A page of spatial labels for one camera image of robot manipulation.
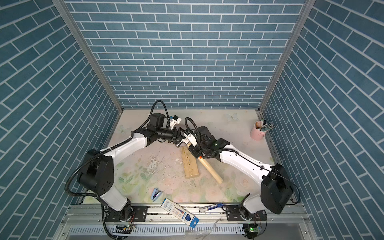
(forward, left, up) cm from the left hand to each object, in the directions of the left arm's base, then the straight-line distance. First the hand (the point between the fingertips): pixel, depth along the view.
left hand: (191, 138), depth 79 cm
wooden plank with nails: (-8, +1, -16) cm, 18 cm away
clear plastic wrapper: (-40, -6, -20) cm, 45 cm away
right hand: (-2, -1, -5) cm, 5 cm away
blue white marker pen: (-29, -11, -19) cm, 36 cm away
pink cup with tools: (+13, -43, -10) cm, 46 cm away
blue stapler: (-23, +18, -19) cm, 35 cm away
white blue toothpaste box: (-32, +5, -18) cm, 37 cm away
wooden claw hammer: (-16, -14, -13) cm, 25 cm away
